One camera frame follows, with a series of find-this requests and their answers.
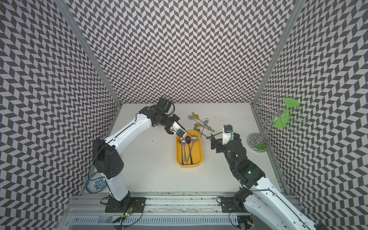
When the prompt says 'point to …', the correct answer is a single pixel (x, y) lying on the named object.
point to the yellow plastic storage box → (196, 152)
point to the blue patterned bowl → (96, 182)
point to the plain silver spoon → (194, 138)
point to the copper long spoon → (213, 135)
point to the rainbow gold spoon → (196, 116)
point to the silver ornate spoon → (183, 141)
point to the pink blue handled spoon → (180, 142)
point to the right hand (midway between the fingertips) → (221, 135)
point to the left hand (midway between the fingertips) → (182, 125)
